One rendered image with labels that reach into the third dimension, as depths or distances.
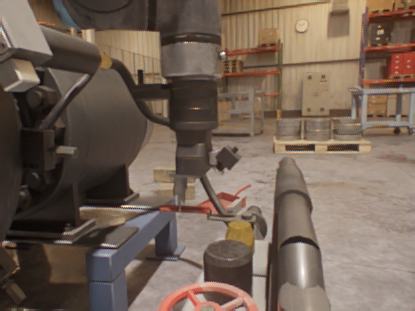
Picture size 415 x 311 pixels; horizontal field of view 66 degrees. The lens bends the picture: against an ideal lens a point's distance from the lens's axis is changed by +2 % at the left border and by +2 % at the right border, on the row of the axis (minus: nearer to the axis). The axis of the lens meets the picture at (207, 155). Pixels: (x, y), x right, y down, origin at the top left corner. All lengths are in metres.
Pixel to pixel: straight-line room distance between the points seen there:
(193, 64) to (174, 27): 0.05
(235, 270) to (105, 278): 0.71
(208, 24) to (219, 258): 0.30
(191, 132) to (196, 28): 0.14
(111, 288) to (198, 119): 0.65
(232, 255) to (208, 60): 0.26
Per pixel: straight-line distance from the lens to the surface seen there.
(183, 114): 0.45
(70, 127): 0.94
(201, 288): 0.27
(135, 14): 0.46
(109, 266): 0.95
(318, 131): 4.49
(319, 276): 0.19
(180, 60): 0.45
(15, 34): 0.59
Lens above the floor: 0.64
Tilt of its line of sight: 9 degrees down
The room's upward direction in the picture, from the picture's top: 2 degrees counter-clockwise
